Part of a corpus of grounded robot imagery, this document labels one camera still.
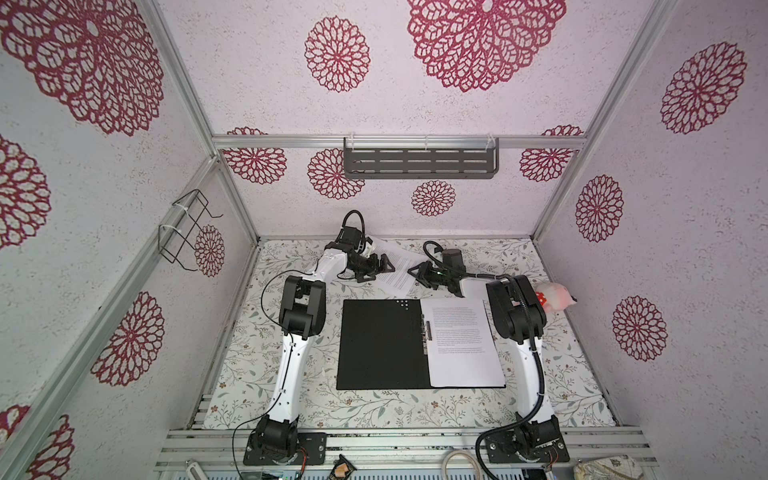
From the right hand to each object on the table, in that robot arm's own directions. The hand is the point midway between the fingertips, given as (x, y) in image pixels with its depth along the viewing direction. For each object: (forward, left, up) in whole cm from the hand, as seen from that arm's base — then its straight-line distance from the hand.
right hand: (410, 267), depth 107 cm
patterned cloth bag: (-58, -47, -2) cm, 74 cm away
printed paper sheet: (-29, -16, -5) cm, 34 cm away
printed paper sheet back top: (-4, +3, -4) cm, 7 cm away
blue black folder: (-28, +9, -5) cm, 30 cm away
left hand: (-3, +9, -2) cm, 10 cm away
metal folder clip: (-25, -5, -3) cm, 25 cm away
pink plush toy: (-12, -46, +1) cm, 48 cm away
